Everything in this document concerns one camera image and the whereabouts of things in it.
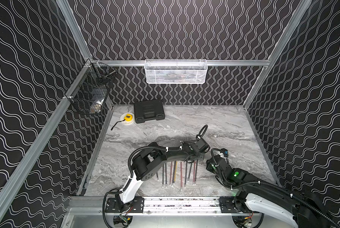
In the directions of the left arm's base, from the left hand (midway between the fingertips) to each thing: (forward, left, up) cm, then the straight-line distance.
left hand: (201, 152), depth 91 cm
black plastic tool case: (+32, +39, +3) cm, 50 cm away
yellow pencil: (-13, +16, -3) cm, 21 cm away
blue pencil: (-15, +22, -4) cm, 27 cm away
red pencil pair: (-10, +4, -3) cm, 11 cm away
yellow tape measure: (+25, +56, -1) cm, 61 cm away
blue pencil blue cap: (-13, +10, -3) cm, 16 cm away
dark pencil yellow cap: (-13, +7, -3) cm, 15 cm away
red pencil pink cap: (-14, +19, -3) cm, 24 cm away
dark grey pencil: (-17, +27, -3) cm, 32 cm away
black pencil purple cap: (-15, +4, -3) cm, 16 cm away
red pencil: (-14, +12, -4) cm, 19 cm away
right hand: (-7, -3, +2) cm, 8 cm away
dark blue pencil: (-14, +17, -3) cm, 22 cm away
